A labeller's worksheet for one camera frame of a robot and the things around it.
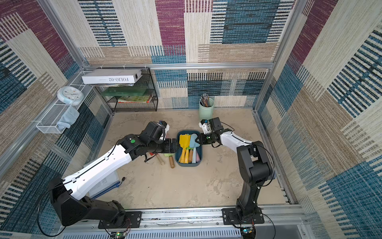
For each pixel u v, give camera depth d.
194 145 0.95
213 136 0.76
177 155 0.93
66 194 0.40
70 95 0.75
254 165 0.49
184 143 0.97
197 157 0.90
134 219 0.73
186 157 0.90
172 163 0.91
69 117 0.69
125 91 0.94
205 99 1.04
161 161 0.90
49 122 0.69
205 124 0.87
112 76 0.79
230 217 0.73
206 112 1.08
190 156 0.91
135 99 1.00
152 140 0.57
